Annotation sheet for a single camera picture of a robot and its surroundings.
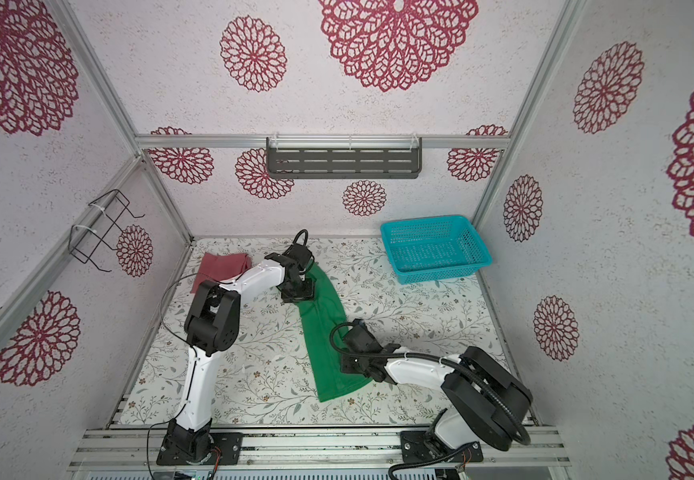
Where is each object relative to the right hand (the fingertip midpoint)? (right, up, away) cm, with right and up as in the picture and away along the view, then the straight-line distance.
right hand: (340, 359), depth 88 cm
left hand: (-12, +15, +15) cm, 24 cm away
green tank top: (-5, +11, +7) cm, 14 cm away
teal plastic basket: (+35, +34, +30) cm, 57 cm away
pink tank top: (-43, +27, +19) cm, 54 cm away
